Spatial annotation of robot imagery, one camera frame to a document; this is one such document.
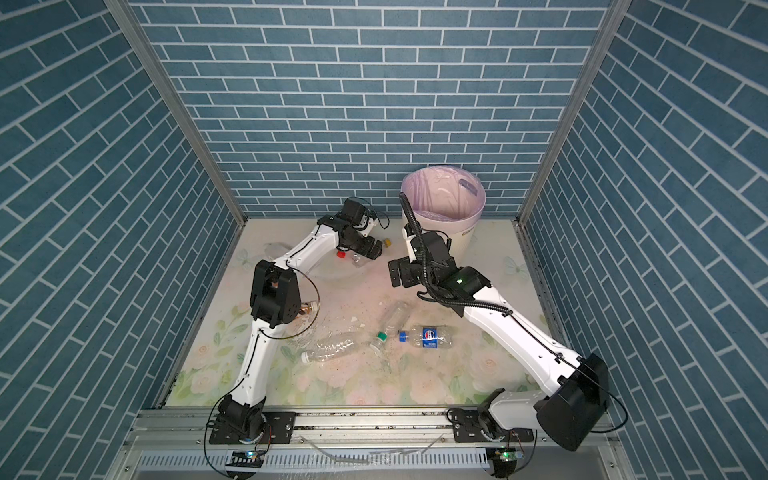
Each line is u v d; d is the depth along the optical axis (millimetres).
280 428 738
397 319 938
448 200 1050
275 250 1079
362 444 722
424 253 543
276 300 620
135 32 725
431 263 550
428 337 844
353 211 853
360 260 1052
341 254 1081
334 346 853
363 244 930
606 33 736
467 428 735
